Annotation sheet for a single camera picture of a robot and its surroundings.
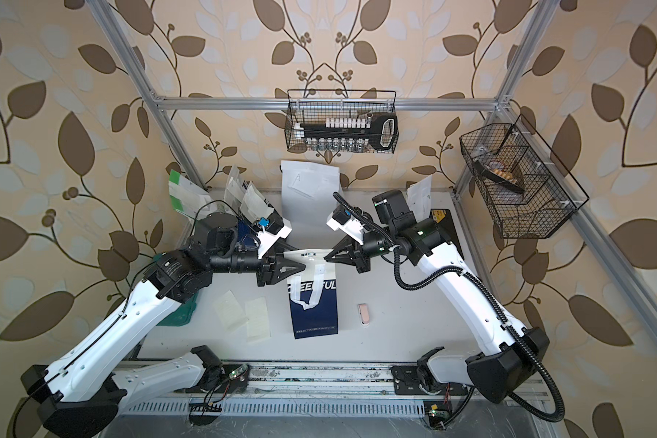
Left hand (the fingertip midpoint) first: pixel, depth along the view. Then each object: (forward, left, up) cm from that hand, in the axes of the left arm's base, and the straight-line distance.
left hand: (296, 255), depth 61 cm
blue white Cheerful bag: (+33, +25, -12) cm, 43 cm away
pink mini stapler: (-2, -18, -32) cm, 37 cm away
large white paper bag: (+38, +2, -23) cm, 45 cm away
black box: (+36, -51, -30) cm, 70 cm away
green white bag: (+33, +43, -17) cm, 57 cm away
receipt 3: (-5, +15, -35) cm, 39 cm away
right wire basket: (+21, -61, +1) cm, 65 cm away
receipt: (+25, +18, -13) cm, 33 cm away
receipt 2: (0, +25, -35) cm, 43 cm away
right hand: (+2, -7, -4) cm, 8 cm away
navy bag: (-5, -4, -10) cm, 12 cm away
